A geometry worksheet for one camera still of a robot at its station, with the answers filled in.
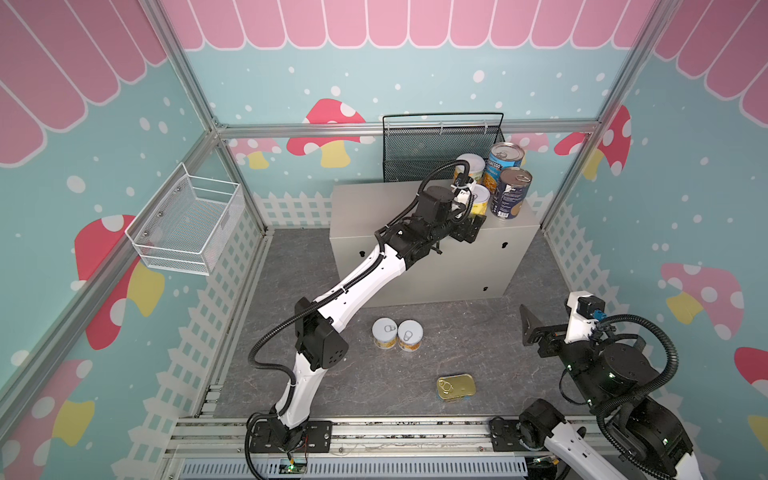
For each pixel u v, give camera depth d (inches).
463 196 24.5
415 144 37.4
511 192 26.9
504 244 30.6
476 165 29.9
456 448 29.1
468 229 26.4
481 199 28.2
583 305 19.1
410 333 34.2
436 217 22.6
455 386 30.9
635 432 16.4
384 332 34.3
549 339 20.4
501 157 29.2
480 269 40.3
